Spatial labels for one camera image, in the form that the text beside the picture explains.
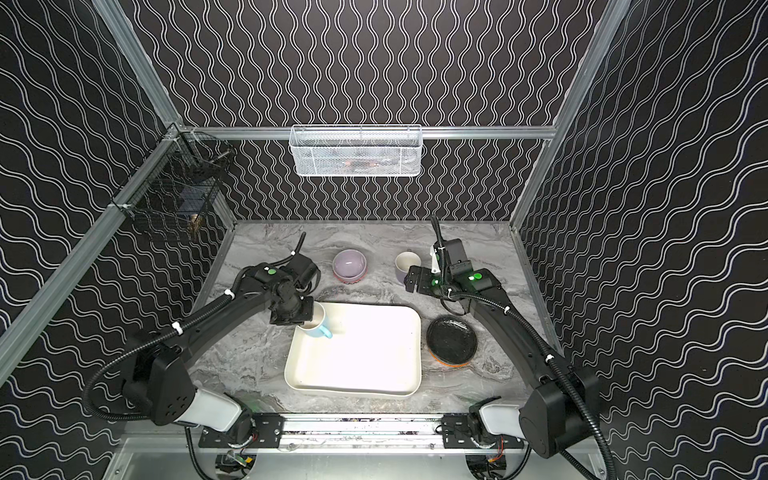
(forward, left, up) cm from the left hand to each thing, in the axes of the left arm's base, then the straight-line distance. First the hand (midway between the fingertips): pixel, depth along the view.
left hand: (305, 317), depth 82 cm
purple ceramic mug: (+26, -27, -7) cm, 38 cm away
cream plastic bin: (-3, -19, -13) cm, 23 cm away
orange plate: (-7, -38, -11) cm, 40 cm away
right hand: (+9, -31, +6) cm, 33 cm away
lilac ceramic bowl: (+22, -8, -5) cm, 25 cm away
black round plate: (0, -41, -10) cm, 42 cm away
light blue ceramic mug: (-4, -4, +3) cm, 7 cm away
